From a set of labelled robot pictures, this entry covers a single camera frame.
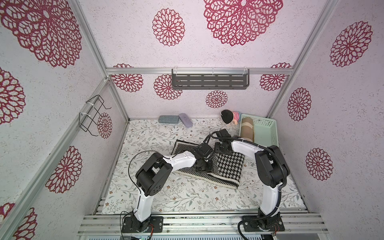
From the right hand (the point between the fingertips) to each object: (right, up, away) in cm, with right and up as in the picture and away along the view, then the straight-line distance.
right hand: (218, 147), depth 100 cm
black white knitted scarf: (+3, -12, -9) cm, 15 cm away
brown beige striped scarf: (+23, +11, +9) cm, 27 cm away
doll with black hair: (+10, +22, +14) cm, 28 cm away
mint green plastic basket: (+37, +12, +12) cm, 41 cm away
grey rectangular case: (-36, +21, +18) cm, 45 cm away
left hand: (-6, -14, -10) cm, 18 cm away
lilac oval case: (-21, +18, +17) cm, 33 cm away
